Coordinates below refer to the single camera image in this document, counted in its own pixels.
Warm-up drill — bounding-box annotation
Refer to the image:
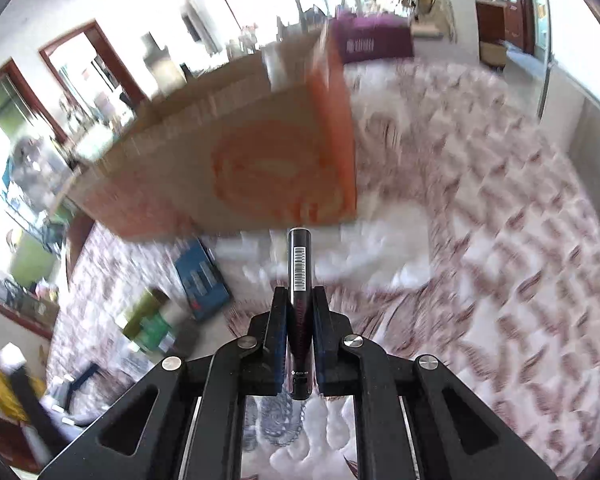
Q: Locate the black cylindrical pen tube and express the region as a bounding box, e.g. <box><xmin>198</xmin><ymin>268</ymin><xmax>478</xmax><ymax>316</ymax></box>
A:
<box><xmin>287</xmin><ymin>228</ymin><xmax>313</xmax><ymax>401</ymax></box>

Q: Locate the blue rectangular box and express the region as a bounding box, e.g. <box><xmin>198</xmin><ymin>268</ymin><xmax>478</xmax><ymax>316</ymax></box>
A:
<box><xmin>174</xmin><ymin>238</ymin><xmax>232</xmax><ymax>322</ymax></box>

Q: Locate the floral quilted bedspread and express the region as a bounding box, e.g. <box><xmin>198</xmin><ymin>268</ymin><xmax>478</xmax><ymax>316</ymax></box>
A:
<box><xmin>46</xmin><ymin>60</ymin><xmax>600</xmax><ymax>479</ymax></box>

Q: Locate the brown cardboard box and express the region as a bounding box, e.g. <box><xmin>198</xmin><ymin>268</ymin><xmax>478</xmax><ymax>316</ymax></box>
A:
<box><xmin>69</xmin><ymin>28</ymin><xmax>356</xmax><ymax>242</ymax></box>

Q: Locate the purple storage box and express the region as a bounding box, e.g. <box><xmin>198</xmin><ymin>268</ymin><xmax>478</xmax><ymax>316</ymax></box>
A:
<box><xmin>329</xmin><ymin>13</ymin><xmax>414</xmax><ymax>64</ymax></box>

